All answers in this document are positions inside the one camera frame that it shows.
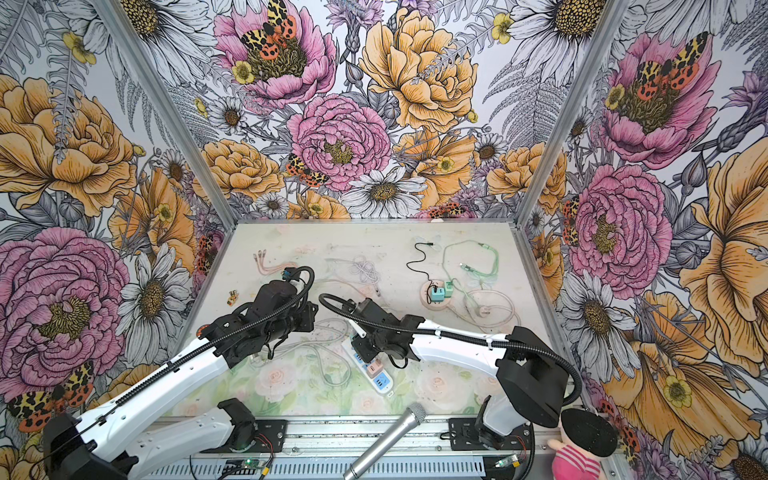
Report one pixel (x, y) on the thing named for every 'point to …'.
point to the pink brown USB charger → (375, 368)
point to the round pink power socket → (426, 295)
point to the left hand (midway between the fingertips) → (312, 316)
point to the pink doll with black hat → (585, 439)
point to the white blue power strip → (382, 382)
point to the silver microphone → (415, 416)
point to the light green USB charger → (448, 290)
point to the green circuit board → (250, 463)
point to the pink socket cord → (478, 322)
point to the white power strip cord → (322, 345)
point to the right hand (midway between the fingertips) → (363, 349)
